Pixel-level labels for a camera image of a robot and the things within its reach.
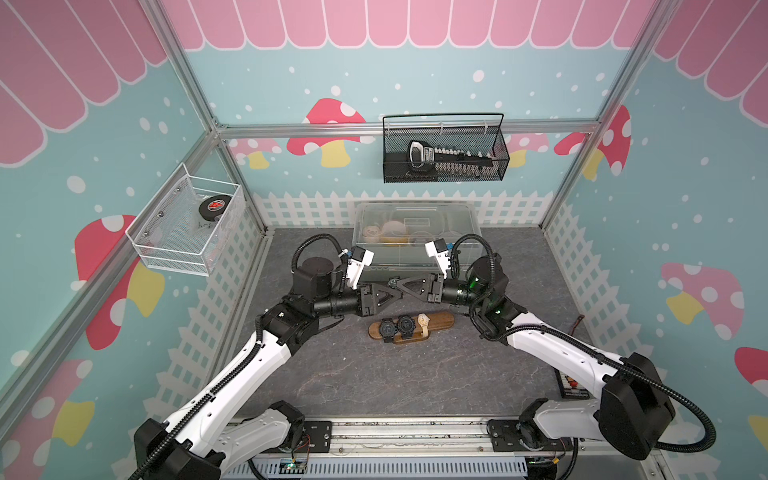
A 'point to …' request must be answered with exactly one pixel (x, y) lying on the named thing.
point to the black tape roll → (213, 207)
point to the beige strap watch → (423, 320)
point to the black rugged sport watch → (387, 329)
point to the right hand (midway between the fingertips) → (399, 287)
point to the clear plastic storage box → (396, 233)
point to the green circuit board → (292, 465)
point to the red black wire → (578, 319)
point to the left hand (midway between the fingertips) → (396, 301)
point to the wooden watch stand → (440, 320)
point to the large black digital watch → (406, 325)
